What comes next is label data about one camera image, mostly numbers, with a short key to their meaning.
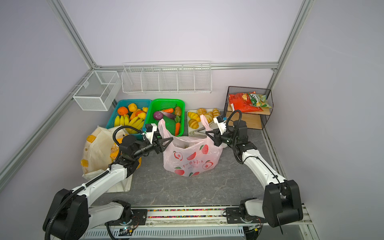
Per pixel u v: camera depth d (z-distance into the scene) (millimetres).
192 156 817
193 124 1082
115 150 861
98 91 1011
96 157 814
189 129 1080
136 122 1052
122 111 1082
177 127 1072
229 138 691
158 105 1181
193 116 1140
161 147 695
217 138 696
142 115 1076
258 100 964
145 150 680
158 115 1104
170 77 999
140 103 1159
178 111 1147
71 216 399
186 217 753
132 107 1119
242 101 981
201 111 1157
